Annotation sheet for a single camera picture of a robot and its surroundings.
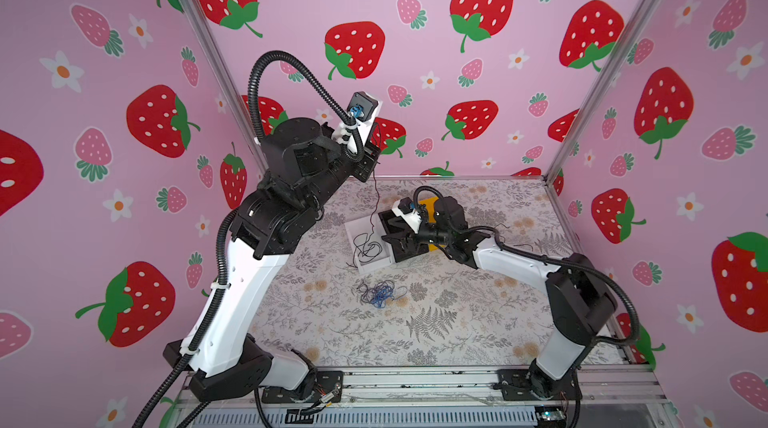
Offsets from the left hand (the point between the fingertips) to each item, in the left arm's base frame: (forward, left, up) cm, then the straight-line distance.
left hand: (370, 120), depth 52 cm
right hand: (+2, -2, -36) cm, 36 cm away
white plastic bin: (+17, +8, -54) cm, 58 cm away
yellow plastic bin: (0, -13, -24) cm, 27 cm away
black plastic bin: (-4, -6, -31) cm, 32 cm away
